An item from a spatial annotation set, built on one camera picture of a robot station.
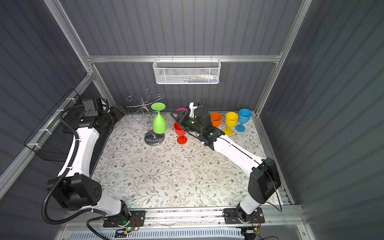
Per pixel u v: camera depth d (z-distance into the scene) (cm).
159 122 83
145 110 83
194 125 64
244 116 97
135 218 72
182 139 103
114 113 71
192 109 70
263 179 43
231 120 96
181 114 67
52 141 66
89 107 57
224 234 71
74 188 42
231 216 73
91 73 91
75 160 45
